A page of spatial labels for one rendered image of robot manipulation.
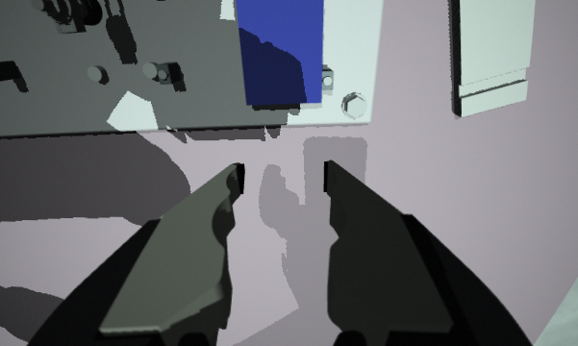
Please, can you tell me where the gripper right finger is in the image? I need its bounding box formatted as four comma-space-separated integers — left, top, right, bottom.
323, 161, 533, 346

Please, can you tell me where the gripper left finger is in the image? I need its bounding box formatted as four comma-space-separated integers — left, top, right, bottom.
27, 162, 245, 346

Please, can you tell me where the toggle clamp with red handle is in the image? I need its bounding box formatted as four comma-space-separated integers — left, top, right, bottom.
31, 0, 103, 34

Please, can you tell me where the blue flat blank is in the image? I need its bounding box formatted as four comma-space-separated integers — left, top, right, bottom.
236, 0, 324, 106

